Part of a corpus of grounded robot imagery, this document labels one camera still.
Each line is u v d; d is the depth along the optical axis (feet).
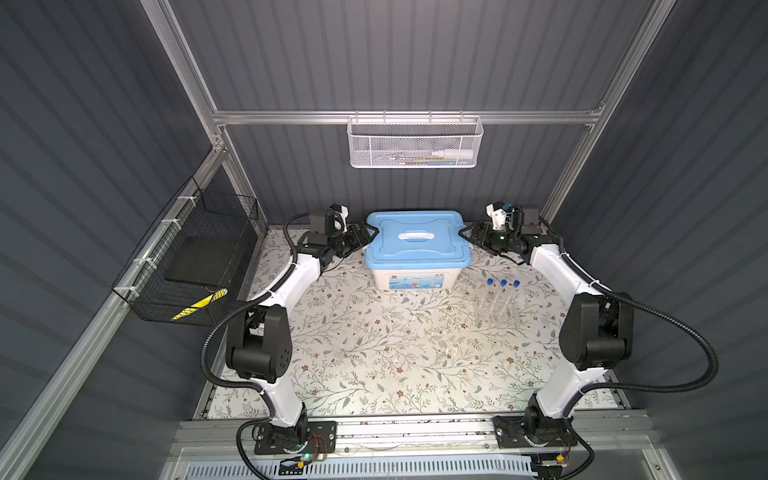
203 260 2.49
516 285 2.77
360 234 2.63
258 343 1.56
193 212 2.55
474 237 2.67
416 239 3.06
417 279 3.12
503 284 2.77
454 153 3.01
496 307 3.14
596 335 1.61
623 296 1.62
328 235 2.36
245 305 1.53
